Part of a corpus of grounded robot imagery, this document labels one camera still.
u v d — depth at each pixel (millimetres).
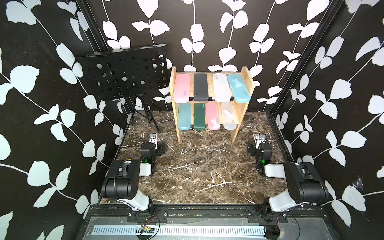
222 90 705
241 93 699
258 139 838
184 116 895
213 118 859
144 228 701
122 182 451
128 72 781
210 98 745
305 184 458
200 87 712
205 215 753
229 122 856
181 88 703
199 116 885
